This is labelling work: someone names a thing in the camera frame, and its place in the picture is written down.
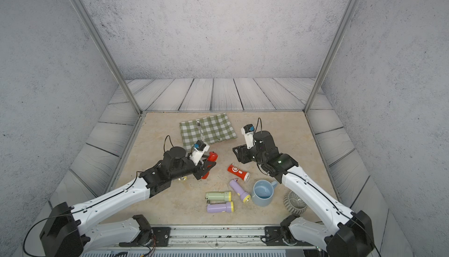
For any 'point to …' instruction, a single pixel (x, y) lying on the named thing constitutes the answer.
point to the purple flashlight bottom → (218, 208)
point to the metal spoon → (198, 125)
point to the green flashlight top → (182, 179)
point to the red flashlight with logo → (244, 175)
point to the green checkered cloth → (214, 128)
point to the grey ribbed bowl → (294, 203)
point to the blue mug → (262, 193)
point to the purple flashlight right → (244, 196)
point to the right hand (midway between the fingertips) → (239, 147)
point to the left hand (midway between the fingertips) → (214, 161)
